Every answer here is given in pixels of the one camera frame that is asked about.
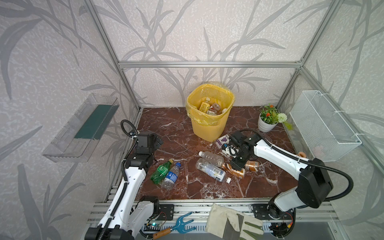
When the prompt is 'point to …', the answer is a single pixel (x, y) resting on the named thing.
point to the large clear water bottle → (211, 170)
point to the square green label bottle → (209, 112)
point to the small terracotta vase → (302, 154)
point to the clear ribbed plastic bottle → (212, 158)
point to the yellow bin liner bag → (218, 93)
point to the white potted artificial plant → (269, 119)
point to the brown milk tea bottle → (252, 166)
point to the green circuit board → (154, 226)
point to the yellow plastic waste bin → (208, 128)
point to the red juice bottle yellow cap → (215, 107)
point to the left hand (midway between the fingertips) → (154, 136)
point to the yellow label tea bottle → (205, 106)
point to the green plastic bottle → (161, 172)
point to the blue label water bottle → (168, 183)
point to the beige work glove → (224, 224)
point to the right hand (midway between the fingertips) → (235, 159)
